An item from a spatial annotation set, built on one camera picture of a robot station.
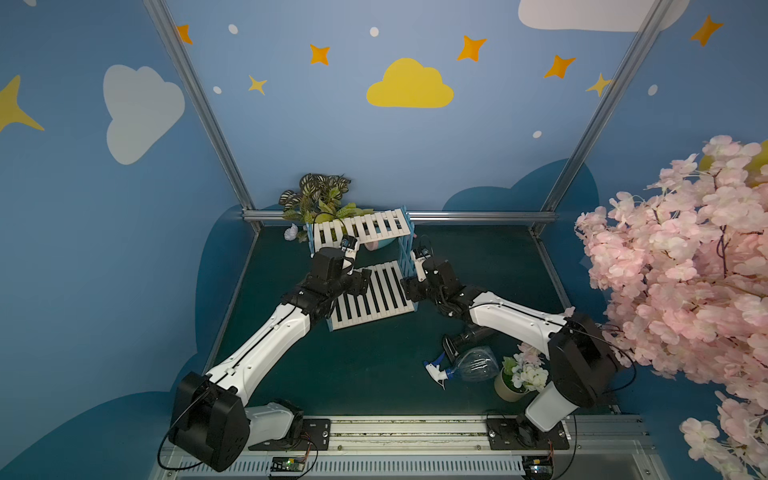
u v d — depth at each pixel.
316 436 0.74
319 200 0.95
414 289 0.79
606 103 0.85
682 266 0.47
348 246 0.69
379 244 1.11
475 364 0.79
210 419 0.39
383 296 0.78
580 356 0.45
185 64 0.77
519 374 0.71
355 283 0.72
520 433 0.67
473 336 0.86
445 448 0.74
